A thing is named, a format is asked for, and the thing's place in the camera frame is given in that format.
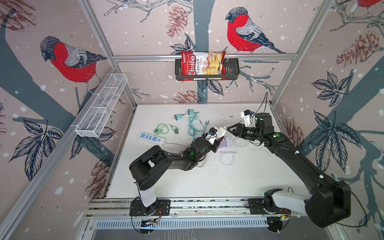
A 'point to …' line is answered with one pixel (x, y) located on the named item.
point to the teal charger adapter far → (191, 112)
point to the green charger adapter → (175, 130)
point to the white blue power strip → (151, 138)
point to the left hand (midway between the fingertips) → (220, 135)
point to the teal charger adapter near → (178, 117)
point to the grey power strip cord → (168, 143)
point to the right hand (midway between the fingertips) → (227, 131)
